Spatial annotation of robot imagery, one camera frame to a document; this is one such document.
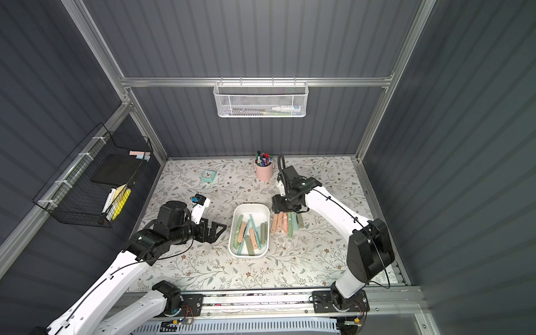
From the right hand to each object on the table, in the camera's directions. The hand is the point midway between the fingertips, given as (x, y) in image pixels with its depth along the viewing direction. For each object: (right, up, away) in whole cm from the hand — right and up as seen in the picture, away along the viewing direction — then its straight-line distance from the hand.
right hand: (280, 207), depth 84 cm
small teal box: (-38, +13, +25) cm, 47 cm away
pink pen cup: (-8, +14, +25) cm, 30 cm away
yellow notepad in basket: (-50, +5, -22) cm, 55 cm away
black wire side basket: (-68, +9, -12) cm, 69 cm away
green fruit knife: (+5, -10, +10) cm, 15 cm away
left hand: (-24, -5, -11) cm, 27 cm away
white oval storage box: (-14, -12, +7) cm, 20 cm away
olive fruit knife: (+9, -8, +12) cm, 17 cm away
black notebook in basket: (-61, +15, -7) cm, 64 cm away
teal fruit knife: (+7, -8, +11) cm, 15 cm away
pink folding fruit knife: (+2, -8, +10) cm, 13 cm away
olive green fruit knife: (-13, -17, +3) cm, 22 cm away
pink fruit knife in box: (-17, -12, +5) cm, 21 cm away
